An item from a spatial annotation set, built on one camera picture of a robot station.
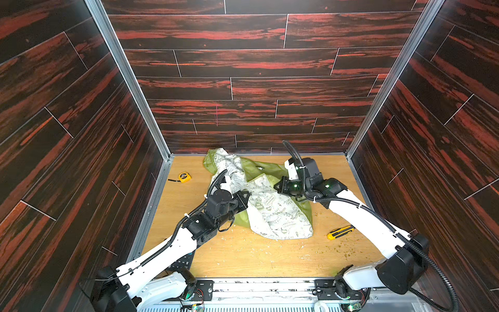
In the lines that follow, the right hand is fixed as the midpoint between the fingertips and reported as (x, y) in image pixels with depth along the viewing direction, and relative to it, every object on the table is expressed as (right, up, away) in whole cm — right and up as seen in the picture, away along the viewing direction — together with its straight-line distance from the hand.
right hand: (277, 184), depth 78 cm
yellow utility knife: (+28, -23, +8) cm, 37 cm away
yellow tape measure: (-49, +2, +29) cm, 57 cm away
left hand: (-10, -3, -5) cm, 12 cm away
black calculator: (-38, -33, 0) cm, 51 cm away
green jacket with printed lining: (-1, -15, +16) cm, 22 cm away
